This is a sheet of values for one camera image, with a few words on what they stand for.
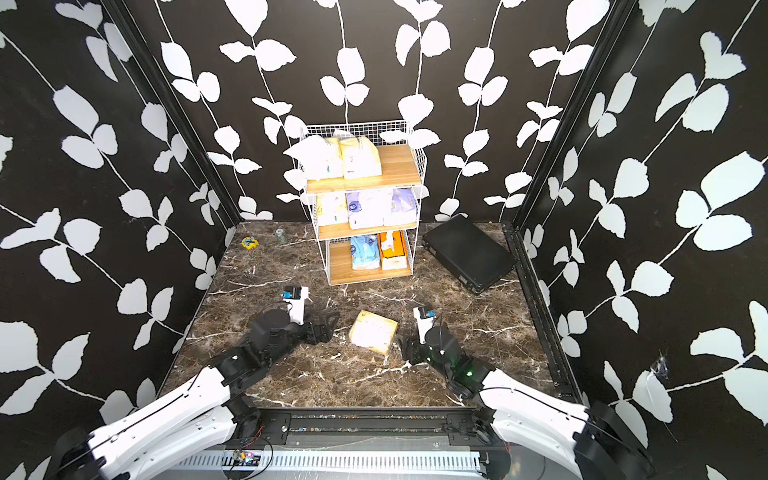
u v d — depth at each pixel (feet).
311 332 2.25
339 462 2.30
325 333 2.29
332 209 2.75
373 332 2.84
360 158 2.40
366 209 2.61
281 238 3.73
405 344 2.40
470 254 4.51
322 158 2.31
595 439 1.37
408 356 2.37
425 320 2.36
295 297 2.21
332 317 2.36
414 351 2.35
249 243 3.73
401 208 2.75
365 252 3.42
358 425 2.46
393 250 3.31
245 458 2.31
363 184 2.46
